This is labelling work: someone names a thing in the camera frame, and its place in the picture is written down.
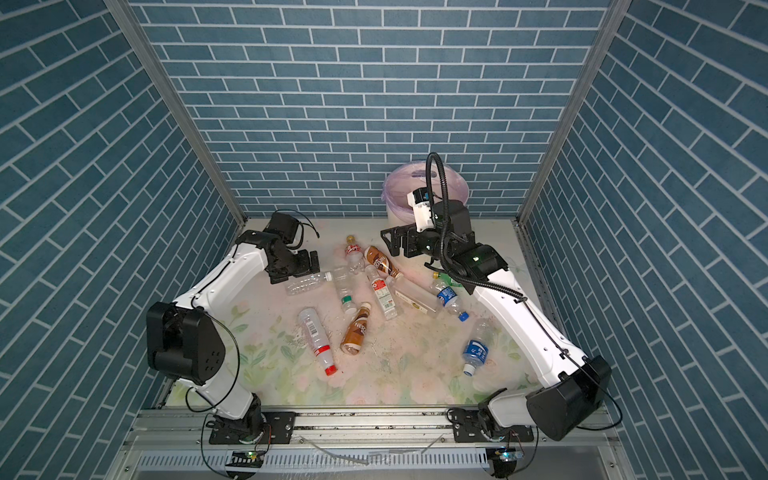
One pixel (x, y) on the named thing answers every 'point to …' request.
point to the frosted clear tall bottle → (417, 296)
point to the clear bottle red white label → (383, 293)
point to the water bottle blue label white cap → (476, 348)
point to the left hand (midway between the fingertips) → (307, 270)
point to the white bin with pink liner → (407, 178)
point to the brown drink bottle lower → (353, 337)
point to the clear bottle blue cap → (449, 299)
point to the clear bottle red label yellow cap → (354, 256)
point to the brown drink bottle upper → (382, 261)
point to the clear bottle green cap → (344, 282)
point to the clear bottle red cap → (318, 338)
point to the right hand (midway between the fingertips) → (394, 225)
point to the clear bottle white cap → (298, 286)
